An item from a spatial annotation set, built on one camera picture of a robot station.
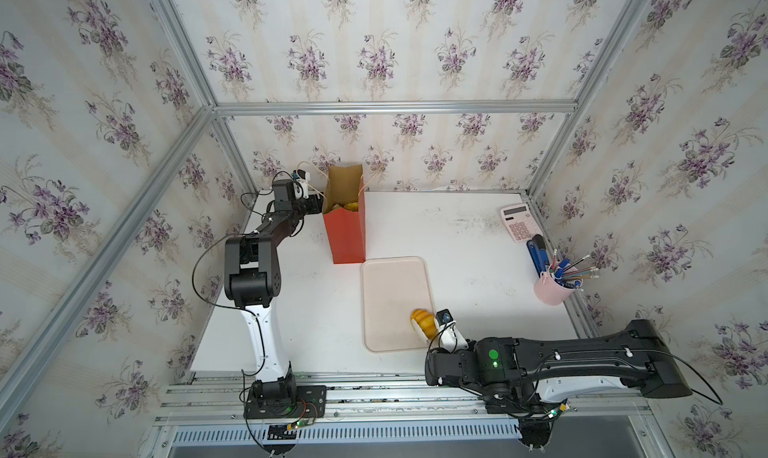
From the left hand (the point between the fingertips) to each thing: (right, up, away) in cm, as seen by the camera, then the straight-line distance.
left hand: (320, 198), depth 102 cm
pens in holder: (+77, -23, -16) cm, 82 cm away
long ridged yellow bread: (+11, -3, -1) cm, 11 cm away
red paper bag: (+11, -6, -21) cm, 25 cm away
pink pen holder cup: (+72, -30, -14) cm, 79 cm away
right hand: (+38, -43, -30) cm, 65 cm away
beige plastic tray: (+25, -30, -9) cm, 40 cm away
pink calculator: (+73, -9, +7) cm, 74 cm away
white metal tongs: (+37, -34, -38) cm, 63 cm away
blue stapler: (+74, -19, -3) cm, 77 cm away
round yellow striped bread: (+34, -35, -22) cm, 54 cm away
